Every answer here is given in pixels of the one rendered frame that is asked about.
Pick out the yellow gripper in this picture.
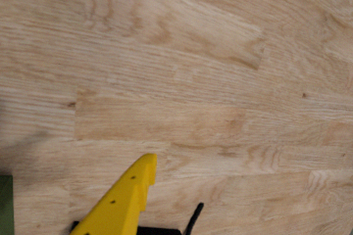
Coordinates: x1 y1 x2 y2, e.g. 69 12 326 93
69 153 157 235

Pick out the black power strip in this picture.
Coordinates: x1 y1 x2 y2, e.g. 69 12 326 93
70 203 204 235

